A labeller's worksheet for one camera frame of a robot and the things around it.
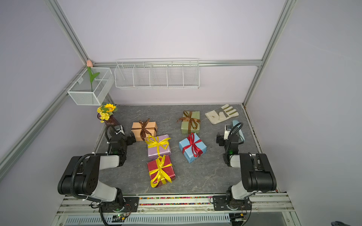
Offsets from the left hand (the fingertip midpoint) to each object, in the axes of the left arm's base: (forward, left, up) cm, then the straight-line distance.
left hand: (125, 133), depth 93 cm
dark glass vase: (+5, +7, +8) cm, 12 cm away
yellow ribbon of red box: (-29, -25, 0) cm, 38 cm away
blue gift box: (-13, -43, 0) cm, 45 cm away
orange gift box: (+3, -10, -2) cm, 10 cm away
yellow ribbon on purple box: (-8, -19, 0) cm, 21 cm away
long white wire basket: (+35, -23, +22) cm, 47 cm away
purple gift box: (-14, -19, -1) cm, 24 cm away
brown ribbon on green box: (+8, -46, -2) cm, 47 cm away
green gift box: (+7, -40, -3) cm, 41 cm away
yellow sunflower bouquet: (+7, +8, +16) cm, 19 cm away
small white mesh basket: (+22, +17, +22) cm, 36 cm away
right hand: (-3, -67, 0) cm, 67 cm away
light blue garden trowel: (+10, -79, -9) cm, 80 cm away
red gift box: (-23, -20, -2) cm, 30 cm away
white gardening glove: (+21, -74, -8) cm, 77 cm away
